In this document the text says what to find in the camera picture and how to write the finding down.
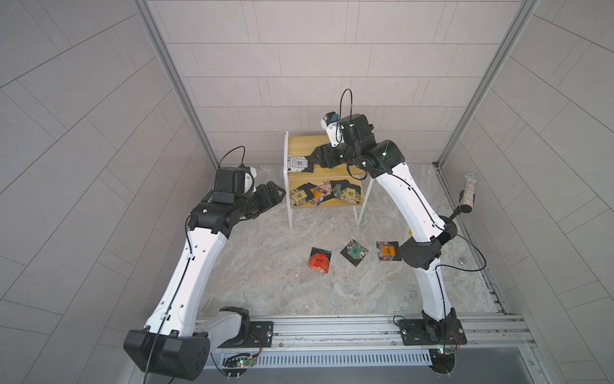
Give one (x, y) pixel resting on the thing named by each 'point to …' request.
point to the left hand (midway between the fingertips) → (283, 193)
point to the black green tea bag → (309, 169)
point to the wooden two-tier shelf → (305, 146)
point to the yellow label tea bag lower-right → (350, 194)
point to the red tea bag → (320, 259)
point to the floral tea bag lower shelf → (324, 187)
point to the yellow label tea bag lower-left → (297, 197)
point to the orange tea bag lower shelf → (316, 197)
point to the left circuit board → (237, 366)
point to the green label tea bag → (354, 252)
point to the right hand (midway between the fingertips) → (320, 150)
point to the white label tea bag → (297, 164)
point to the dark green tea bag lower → (337, 186)
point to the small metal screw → (462, 261)
